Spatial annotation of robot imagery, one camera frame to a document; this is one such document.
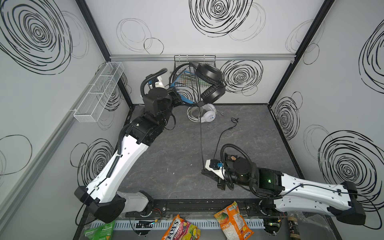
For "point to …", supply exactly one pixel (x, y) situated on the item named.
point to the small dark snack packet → (230, 157)
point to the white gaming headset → (205, 113)
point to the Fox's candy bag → (180, 229)
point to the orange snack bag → (233, 224)
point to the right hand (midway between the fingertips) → (201, 173)
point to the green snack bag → (105, 232)
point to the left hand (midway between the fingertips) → (176, 86)
